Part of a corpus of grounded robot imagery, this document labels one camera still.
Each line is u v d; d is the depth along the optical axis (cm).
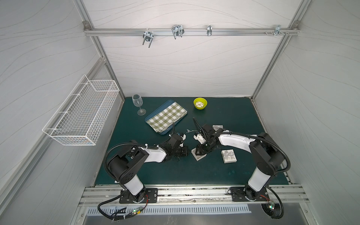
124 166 46
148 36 80
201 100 116
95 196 75
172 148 72
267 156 47
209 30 78
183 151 80
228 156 85
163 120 105
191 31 78
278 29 77
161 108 112
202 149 79
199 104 112
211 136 70
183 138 86
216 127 99
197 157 84
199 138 84
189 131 101
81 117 69
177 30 77
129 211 70
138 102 103
